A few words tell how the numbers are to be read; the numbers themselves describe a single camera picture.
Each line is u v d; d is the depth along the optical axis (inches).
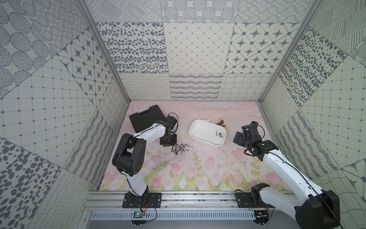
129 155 19.0
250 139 24.4
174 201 29.5
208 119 41.4
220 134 39.5
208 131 40.2
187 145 37.6
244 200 29.0
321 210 14.8
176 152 36.1
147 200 28.6
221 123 40.9
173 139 32.8
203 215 27.6
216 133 39.7
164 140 30.7
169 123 30.0
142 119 40.1
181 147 36.6
